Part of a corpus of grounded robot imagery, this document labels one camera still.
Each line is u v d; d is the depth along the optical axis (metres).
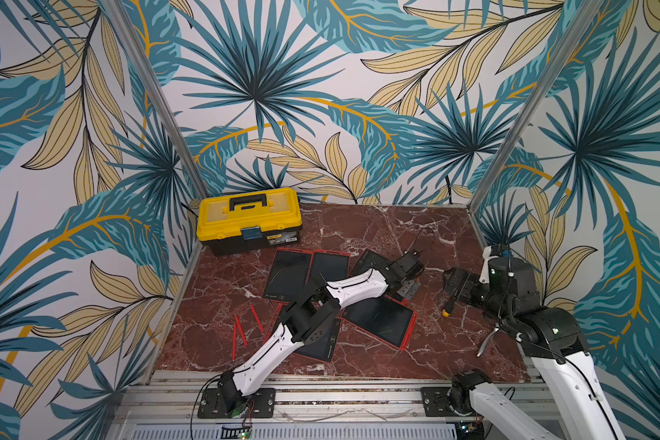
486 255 0.60
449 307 0.91
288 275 0.98
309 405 0.75
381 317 1.04
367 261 1.03
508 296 0.46
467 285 0.58
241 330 0.86
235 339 0.84
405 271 0.75
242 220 0.93
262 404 0.74
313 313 0.60
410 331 0.86
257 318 0.88
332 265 1.01
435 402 0.73
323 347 0.83
